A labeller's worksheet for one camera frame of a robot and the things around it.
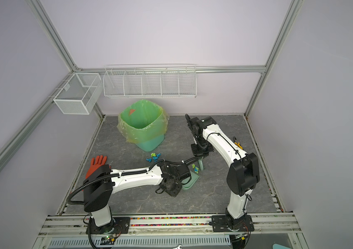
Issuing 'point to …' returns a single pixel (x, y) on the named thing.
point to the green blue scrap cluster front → (195, 168)
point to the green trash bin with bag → (145, 124)
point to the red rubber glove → (99, 161)
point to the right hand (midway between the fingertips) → (202, 157)
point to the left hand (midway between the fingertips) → (172, 193)
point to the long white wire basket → (150, 81)
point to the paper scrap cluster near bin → (155, 157)
